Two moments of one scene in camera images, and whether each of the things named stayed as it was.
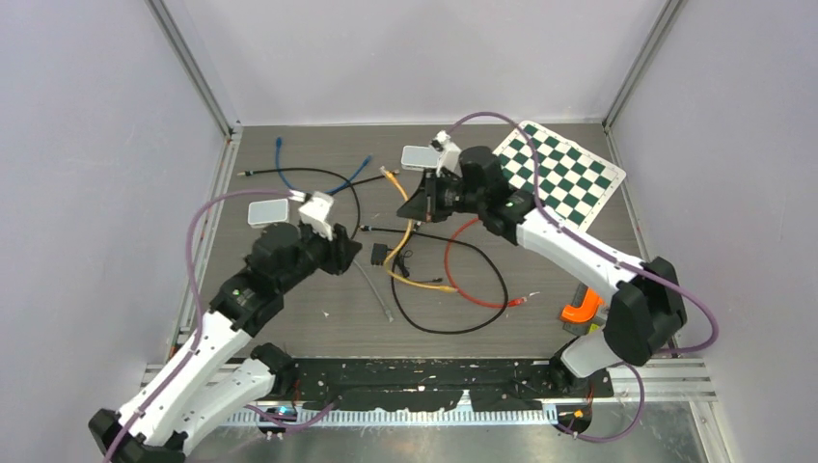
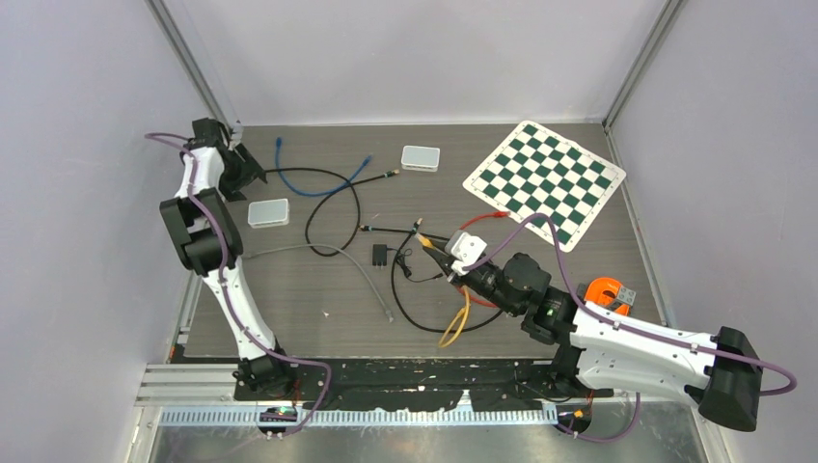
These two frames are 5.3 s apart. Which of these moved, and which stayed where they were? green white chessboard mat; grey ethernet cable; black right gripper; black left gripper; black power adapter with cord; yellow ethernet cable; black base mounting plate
Moved: black right gripper; black left gripper; yellow ethernet cable
Stayed: black power adapter with cord; grey ethernet cable; black base mounting plate; green white chessboard mat
